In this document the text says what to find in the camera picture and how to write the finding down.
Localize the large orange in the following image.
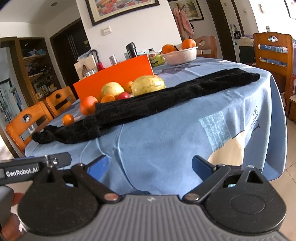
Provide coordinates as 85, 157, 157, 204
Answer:
80, 96, 98, 115

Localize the large yellow pomelo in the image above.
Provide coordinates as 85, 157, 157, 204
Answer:
131, 75, 166, 96

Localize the person's left hand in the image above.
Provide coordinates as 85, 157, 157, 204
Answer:
1, 192, 23, 241

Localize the wooden chair left near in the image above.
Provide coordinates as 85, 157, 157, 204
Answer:
6, 101, 53, 155

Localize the wooden chair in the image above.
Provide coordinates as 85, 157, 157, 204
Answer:
45, 86, 76, 118
253, 32, 294, 113
6, 101, 53, 155

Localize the small tangerine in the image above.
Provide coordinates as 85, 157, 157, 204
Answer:
62, 114, 75, 126

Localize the black cloth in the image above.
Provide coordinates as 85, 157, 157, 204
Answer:
32, 68, 260, 145

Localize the wooden chair left far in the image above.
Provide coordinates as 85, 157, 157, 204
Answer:
45, 86, 76, 118

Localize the orange near box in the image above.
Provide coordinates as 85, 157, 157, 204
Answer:
100, 94, 116, 103

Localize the red tomato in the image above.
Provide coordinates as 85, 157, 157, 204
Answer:
116, 92, 130, 100

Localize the yellow grapefruit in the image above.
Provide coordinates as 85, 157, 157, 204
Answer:
101, 82, 125, 98

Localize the orange by pomelo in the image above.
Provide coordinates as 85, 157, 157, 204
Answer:
123, 81, 133, 93

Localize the wooden shelf cabinet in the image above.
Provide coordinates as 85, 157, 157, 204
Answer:
1, 37, 61, 106

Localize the glass jar mug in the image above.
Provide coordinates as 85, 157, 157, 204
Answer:
85, 69, 97, 77

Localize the beige paper bag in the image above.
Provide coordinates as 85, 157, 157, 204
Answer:
74, 55, 98, 80

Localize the red umbrella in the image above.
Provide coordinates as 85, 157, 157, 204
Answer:
88, 49, 104, 71

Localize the orange cardboard box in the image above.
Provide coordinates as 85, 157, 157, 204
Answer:
74, 55, 154, 100

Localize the white fruit bowl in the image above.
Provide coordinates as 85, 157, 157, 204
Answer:
161, 47, 198, 65

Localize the wooden chair far end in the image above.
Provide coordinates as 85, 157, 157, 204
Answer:
195, 36, 218, 59

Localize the black thermos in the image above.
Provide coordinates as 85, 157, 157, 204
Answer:
126, 42, 138, 59

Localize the orange in bowl right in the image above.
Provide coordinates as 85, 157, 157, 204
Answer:
181, 39, 197, 49

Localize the orange in bowl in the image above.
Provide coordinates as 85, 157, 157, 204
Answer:
181, 39, 197, 49
162, 44, 178, 54

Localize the orange in bowl left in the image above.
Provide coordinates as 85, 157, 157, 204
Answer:
162, 44, 178, 54

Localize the dark supplement jar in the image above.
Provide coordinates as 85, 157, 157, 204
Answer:
148, 48, 156, 58

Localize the wooden chair right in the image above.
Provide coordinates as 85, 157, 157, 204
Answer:
253, 32, 294, 113

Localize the pink hanging garment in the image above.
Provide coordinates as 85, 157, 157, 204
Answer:
173, 8, 194, 40

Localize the small framed picture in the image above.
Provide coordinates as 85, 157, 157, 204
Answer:
168, 0, 204, 21

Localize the framed fruit painting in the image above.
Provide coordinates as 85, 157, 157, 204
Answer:
85, 0, 159, 26

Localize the wall switch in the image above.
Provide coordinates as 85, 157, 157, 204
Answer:
101, 26, 112, 36

